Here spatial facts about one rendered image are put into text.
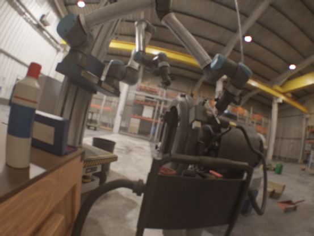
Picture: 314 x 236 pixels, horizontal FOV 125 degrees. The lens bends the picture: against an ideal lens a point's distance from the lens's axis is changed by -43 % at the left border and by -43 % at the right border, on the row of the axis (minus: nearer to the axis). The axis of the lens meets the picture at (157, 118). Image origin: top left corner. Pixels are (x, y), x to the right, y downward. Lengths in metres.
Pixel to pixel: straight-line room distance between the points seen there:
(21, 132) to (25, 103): 0.06
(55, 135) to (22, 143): 0.16
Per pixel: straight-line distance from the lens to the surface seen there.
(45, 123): 0.49
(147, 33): 1.63
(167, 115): 1.20
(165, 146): 1.32
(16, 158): 0.35
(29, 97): 0.33
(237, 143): 1.28
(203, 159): 0.42
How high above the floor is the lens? 0.62
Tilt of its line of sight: 5 degrees up
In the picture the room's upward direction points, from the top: 12 degrees clockwise
